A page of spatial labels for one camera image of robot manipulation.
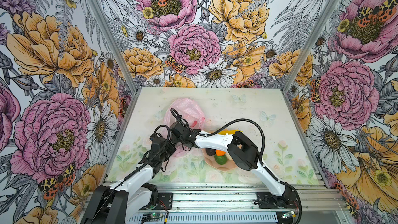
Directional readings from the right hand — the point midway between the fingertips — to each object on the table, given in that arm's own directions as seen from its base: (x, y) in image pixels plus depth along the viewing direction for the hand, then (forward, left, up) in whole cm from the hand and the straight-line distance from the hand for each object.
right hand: (175, 138), depth 94 cm
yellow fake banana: (-15, -27, +31) cm, 44 cm away
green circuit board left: (-38, +8, -3) cm, 38 cm away
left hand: (-7, 0, 0) cm, 7 cm away
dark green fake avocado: (-15, -25, +4) cm, 30 cm away
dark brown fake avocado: (-11, -20, +4) cm, 24 cm away
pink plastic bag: (+15, -10, +6) cm, 19 cm away
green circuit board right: (-38, -55, -3) cm, 67 cm away
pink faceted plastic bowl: (-15, -20, 0) cm, 25 cm away
